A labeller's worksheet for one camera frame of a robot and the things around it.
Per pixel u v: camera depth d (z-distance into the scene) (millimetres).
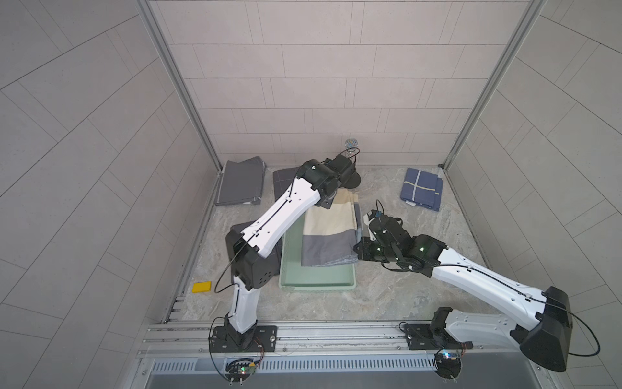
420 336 698
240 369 644
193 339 714
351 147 877
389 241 551
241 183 1088
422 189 1084
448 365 679
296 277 801
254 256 440
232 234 471
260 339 706
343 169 579
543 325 380
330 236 771
